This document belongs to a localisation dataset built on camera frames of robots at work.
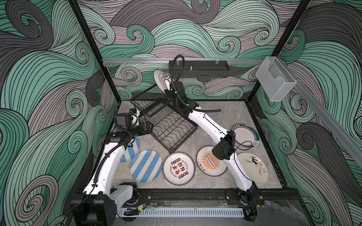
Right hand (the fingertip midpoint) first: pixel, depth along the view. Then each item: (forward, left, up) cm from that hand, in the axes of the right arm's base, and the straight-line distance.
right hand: (171, 81), depth 80 cm
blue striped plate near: (-36, +16, -35) cm, 53 cm away
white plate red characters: (-38, -4, -36) cm, 53 cm away
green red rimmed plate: (-15, -53, -39) cm, 67 cm away
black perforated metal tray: (+19, -19, -4) cm, 27 cm away
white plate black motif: (+9, +8, -5) cm, 13 cm away
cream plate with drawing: (-37, -49, -37) cm, 72 cm away
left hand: (-20, +15, -15) cm, 29 cm away
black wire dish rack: (-9, +2, -34) cm, 36 cm away
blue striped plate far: (-27, +28, -35) cm, 53 cm away
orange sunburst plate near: (-35, -23, -37) cm, 56 cm away
